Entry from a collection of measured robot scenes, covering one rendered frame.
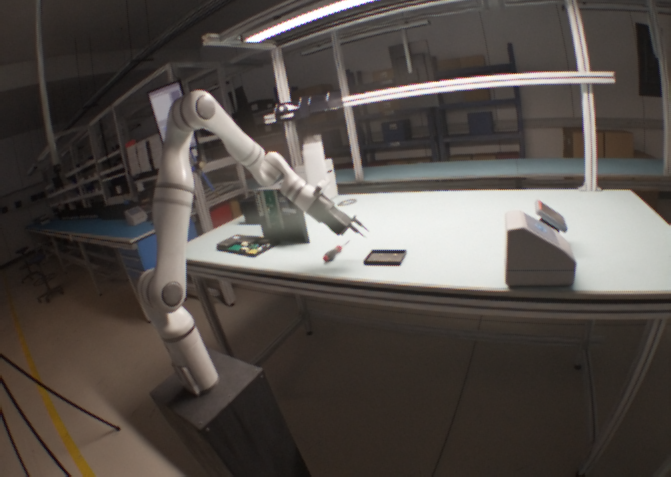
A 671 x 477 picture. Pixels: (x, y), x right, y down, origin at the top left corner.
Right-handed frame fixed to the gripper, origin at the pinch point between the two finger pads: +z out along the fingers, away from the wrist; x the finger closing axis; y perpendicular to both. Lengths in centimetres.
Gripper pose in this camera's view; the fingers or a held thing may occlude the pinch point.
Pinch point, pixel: (367, 234)
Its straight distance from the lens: 95.7
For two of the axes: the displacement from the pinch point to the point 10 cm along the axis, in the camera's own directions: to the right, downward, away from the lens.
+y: -5.5, 7.2, 4.2
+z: 7.9, 6.1, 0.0
